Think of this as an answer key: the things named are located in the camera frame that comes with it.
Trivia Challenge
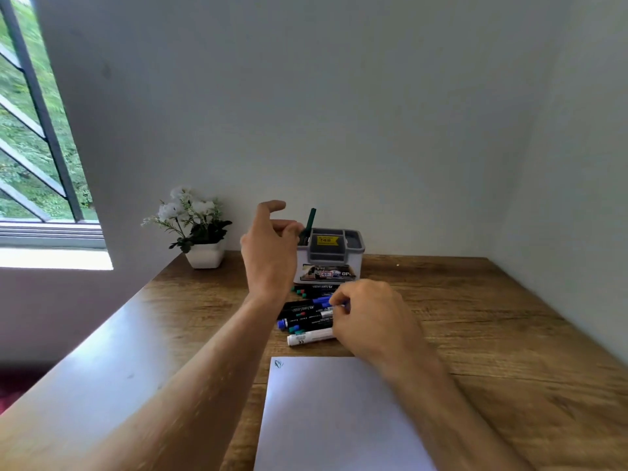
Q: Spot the green capped black marker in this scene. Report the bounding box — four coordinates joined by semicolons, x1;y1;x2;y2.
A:
300;207;318;247

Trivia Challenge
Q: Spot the person's left hand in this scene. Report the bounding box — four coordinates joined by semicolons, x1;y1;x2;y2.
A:
239;200;306;304

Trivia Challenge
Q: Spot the pile of assorted markers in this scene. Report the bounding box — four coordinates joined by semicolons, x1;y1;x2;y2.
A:
276;283;352;339

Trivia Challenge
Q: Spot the white square flower pot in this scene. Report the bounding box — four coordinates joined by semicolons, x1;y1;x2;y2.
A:
184;239;226;270

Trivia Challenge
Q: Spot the grey white desk organizer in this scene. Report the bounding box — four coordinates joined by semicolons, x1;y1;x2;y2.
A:
293;228;366;285

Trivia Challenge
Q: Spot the white barrel black cap marker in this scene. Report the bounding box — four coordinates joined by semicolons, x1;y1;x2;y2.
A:
287;327;338;347

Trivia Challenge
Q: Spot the artificial white flower plant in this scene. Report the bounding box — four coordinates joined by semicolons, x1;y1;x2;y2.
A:
141;186;233;254

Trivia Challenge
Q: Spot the person's right forearm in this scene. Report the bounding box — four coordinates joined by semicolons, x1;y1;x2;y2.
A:
387;350;536;471

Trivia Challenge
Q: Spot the person's right hand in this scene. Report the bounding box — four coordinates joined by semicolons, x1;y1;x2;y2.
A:
327;279;432;374

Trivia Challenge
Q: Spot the window with dark bars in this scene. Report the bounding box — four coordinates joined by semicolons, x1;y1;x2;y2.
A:
0;0;107;250

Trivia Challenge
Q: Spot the person's left forearm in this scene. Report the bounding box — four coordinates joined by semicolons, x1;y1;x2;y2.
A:
73;291;293;471

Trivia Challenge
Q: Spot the white paper sheet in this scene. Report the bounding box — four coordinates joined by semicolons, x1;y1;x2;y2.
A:
253;357;438;471

